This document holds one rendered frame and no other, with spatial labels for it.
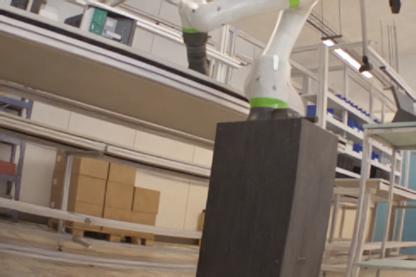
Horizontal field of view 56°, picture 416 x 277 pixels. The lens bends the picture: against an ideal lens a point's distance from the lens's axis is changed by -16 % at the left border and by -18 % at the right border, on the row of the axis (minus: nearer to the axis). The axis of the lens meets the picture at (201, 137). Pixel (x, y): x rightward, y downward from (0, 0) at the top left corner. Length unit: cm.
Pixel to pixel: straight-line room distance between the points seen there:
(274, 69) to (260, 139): 26
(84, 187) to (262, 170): 392
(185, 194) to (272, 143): 603
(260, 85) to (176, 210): 583
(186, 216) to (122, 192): 219
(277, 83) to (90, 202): 392
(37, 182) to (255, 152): 478
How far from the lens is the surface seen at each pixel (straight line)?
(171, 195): 711
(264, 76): 145
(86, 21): 170
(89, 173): 510
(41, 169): 592
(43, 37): 134
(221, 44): 301
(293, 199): 122
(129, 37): 175
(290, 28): 173
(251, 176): 132
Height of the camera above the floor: 51
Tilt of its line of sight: 10 degrees up
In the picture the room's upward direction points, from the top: 8 degrees clockwise
